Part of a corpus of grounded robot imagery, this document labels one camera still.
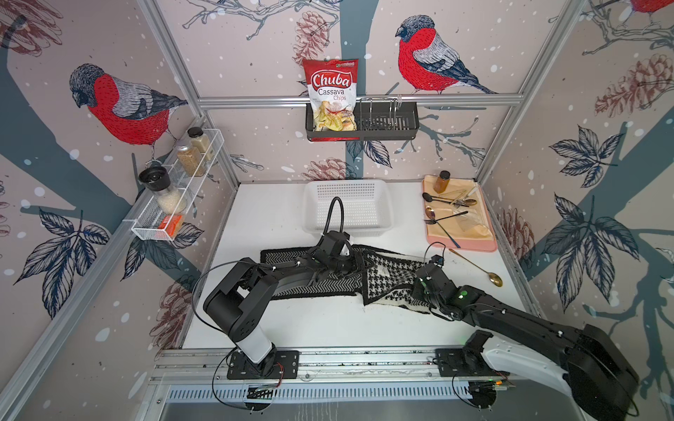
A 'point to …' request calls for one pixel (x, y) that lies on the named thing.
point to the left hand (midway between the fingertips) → (375, 263)
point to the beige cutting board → (458, 211)
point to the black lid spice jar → (169, 199)
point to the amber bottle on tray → (441, 181)
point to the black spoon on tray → (428, 197)
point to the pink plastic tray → (468, 245)
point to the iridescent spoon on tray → (465, 201)
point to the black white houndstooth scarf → (380, 277)
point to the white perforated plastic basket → (368, 210)
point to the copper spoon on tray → (431, 214)
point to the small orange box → (172, 224)
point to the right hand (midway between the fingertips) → (412, 283)
